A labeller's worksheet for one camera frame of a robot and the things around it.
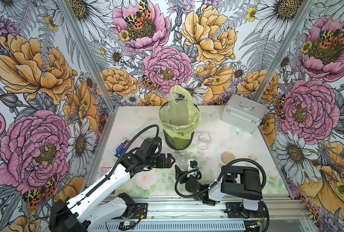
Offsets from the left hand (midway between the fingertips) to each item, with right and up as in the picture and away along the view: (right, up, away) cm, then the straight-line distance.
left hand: (166, 165), depth 76 cm
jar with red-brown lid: (+9, 0, +8) cm, 12 cm away
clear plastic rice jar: (+23, +11, +15) cm, 29 cm away
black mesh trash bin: (+5, +9, +16) cm, 19 cm away
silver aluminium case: (+51, +29, +24) cm, 63 cm away
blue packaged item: (-32, +4, +18) cm, 37 cm away
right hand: (+8, -5, +11) cm, 14 cm away
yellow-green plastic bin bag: (+7, +25, +22) cm, 34 cm away
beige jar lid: (+38, 0, +18) cm, 42 cm away
